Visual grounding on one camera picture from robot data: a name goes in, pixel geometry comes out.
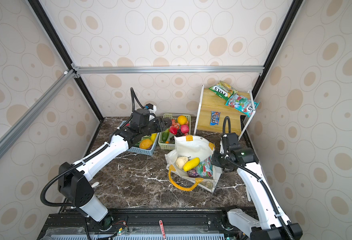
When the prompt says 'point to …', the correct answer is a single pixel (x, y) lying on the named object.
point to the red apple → (173, 129)
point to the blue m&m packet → (214, 118)
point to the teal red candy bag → (243, 104)
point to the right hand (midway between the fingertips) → (215, 159)
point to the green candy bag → (223, 90)
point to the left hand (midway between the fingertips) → (170, 120)
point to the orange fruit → (182, 120)
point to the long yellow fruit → (191, 164)
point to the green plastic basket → (180, 125)
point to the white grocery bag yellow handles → (192, 147)
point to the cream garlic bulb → (180, 161)
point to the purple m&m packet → (193, 173)
